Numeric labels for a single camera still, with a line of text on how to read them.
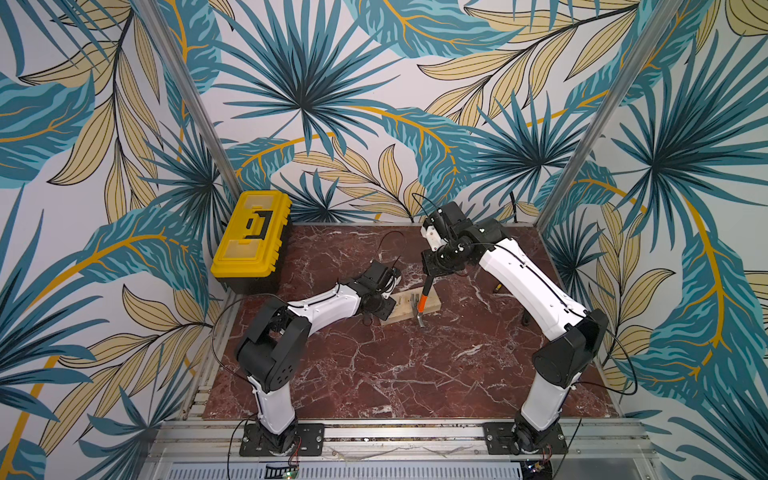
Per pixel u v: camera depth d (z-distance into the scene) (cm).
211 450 72
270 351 47
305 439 73
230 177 103
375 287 72
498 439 73
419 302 86
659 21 70
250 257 88
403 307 94
